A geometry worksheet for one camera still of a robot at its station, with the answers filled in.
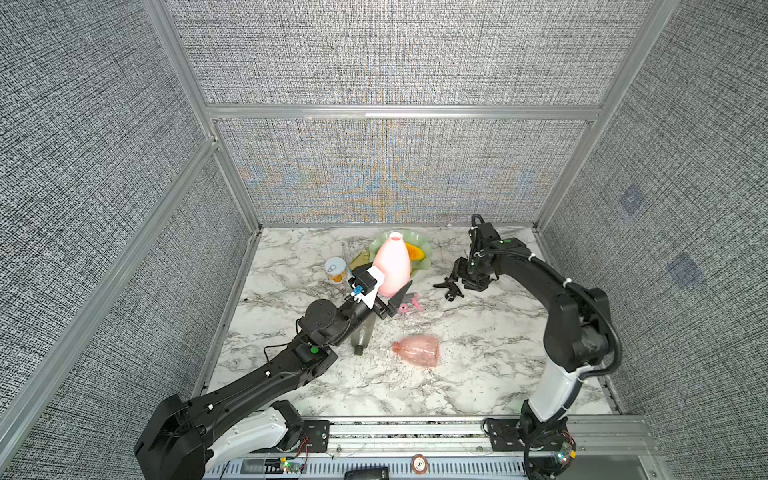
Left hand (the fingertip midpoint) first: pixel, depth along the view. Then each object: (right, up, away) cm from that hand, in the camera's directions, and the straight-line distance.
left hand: (402, 268), depth 63 cm
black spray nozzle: (+19, -8, +37) cm, 42 cm away
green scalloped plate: (+6, +10, +49) cm, 50 cm away
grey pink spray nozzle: (+4, -12, +34) cm, 37 cm away
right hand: (+18, -3, +29) cm, 34 cm away
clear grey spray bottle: (-11, -21, +23) cm, 33 cm away
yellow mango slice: (+7, +3, +43) cm, 44 cm away
